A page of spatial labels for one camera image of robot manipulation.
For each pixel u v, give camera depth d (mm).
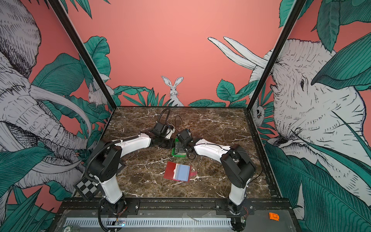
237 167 470
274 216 701
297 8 700
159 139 764
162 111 1185
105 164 478
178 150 818
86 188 768
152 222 702
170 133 818
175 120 1138
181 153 903
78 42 816
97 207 746
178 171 859
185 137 715
